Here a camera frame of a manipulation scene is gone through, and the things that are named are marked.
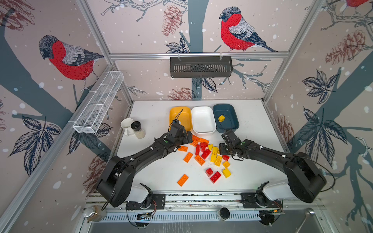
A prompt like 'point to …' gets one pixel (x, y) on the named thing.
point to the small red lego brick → (209, 172)
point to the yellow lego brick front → (226, 173)
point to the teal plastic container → (231, 122)
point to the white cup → (126, 124)
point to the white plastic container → (203, 120)
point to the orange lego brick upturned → (195, 141)
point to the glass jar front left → (95, 213)
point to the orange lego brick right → (202, 140)
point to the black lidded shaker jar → (136, 126)
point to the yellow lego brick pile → (215, 150)
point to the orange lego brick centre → (199, 159)
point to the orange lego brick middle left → (188, 157)
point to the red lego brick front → (215, 177)
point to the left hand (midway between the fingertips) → (187, 136)
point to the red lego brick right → (226, 157)
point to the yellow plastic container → (183, 114)
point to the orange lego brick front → (182, 180)
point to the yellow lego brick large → (217, 158)
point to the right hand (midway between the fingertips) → (221, 150)
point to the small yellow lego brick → (226, 164)
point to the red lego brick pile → (205, 154)
